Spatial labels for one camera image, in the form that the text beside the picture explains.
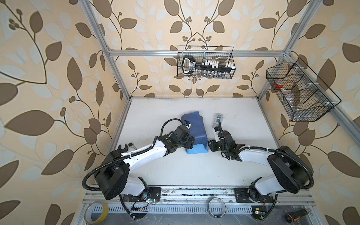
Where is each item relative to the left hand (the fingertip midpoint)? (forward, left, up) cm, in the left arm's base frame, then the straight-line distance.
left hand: (188, 136), depth 84 cm
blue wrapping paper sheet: (+9, -7, -8) cm, 14 cm away
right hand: (+1, -14, -10) cm, 17 cm away
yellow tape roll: (-38, +42, -13) cm, 58 cm away
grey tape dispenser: (+20, -22, -7) cm, 30 cm away
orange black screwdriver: (-37, -53, -10) cm, 65 cm away
